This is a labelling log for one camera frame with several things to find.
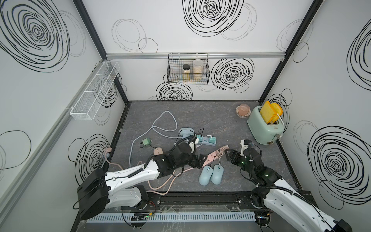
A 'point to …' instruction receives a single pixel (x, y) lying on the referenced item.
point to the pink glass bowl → (243, 110)
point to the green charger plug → (146, 141)
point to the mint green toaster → (262, 132)
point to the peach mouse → (158, 151)
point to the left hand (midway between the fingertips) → (201, 155)
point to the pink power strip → (210, 157)
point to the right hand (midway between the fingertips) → (228, 153)
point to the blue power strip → (210, 140)
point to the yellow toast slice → (271, 111)
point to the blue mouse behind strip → (186, 132)
